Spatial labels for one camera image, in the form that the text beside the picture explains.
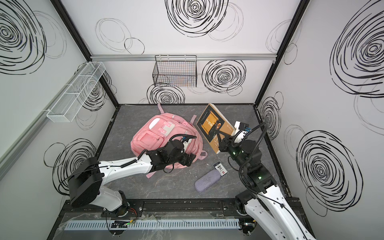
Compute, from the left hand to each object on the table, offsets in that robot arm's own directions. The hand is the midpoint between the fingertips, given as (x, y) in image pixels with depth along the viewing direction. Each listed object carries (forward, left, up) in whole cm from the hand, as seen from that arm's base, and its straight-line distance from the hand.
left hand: (192, 153), depth 81 cm
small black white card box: (-4, -17, -11) cm, 20 cm away
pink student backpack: (+17, +28, -5) cm, 33 cm away
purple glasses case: (-12, -9, -8) cm, 17 cm away
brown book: (+7, -9, +19) cm, 22 cm away
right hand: (0, -11, +20) cm, 23 cm away
